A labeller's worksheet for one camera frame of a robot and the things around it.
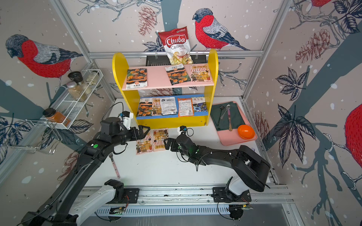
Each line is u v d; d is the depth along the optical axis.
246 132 0.96
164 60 0.91
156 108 0.95
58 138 0.75
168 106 0.95
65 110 0.74
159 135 0.98
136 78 0.76
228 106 1.13
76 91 0.72
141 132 0.64
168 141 0.73
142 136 0.64
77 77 0.73
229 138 0.98
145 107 0.95
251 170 0.43
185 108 0.95
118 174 0.81
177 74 0.78
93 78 0.84
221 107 1.14
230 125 1.01
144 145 0.93
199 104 0.97
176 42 0.82
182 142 0.62
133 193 0.74
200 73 0.77
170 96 1.26
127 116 0.66
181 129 0.77
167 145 0.74
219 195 0.73
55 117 0.60
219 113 1.12
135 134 0.63
